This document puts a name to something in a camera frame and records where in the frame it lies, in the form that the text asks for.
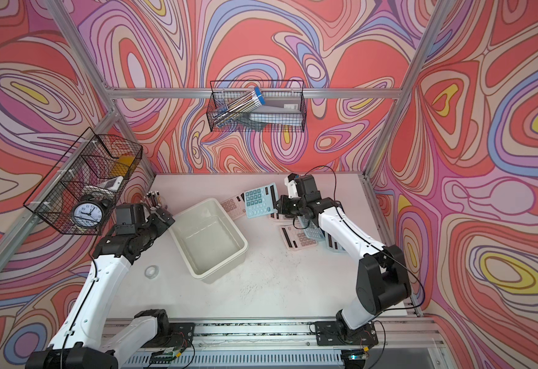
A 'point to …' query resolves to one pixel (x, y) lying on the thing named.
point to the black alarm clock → (89, 212)
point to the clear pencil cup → (154, 200)
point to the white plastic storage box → (209, 239)
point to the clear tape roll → (151, 271)
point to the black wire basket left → (81, 192)
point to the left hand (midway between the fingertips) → (165, 221)
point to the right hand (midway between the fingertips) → (276, 209)
